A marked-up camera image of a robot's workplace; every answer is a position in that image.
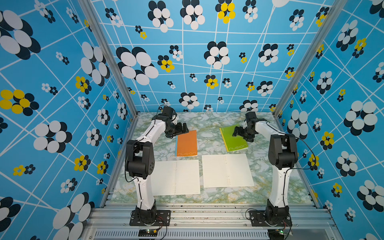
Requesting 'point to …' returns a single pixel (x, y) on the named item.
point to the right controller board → (276, 234)
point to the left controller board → (147, 232)
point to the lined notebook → (226, 170)
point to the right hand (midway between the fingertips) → (240, 135)
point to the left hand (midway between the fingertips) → (184, 130)
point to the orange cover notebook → (186, 144)
